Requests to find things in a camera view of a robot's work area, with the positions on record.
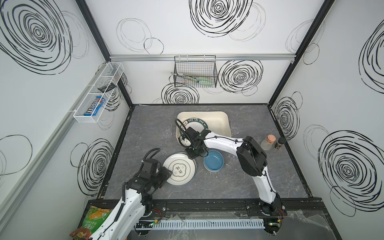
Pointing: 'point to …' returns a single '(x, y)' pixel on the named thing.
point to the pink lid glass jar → (267, 144)
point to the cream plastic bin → (217, 122)
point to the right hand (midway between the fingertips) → (186, 157)
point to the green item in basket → (206, 81)
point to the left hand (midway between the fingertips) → (172, 174)
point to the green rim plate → (196, 123)
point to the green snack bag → (95, 216)
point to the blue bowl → (214, 161)
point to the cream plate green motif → (184, 169)
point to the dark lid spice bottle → (280, 142)
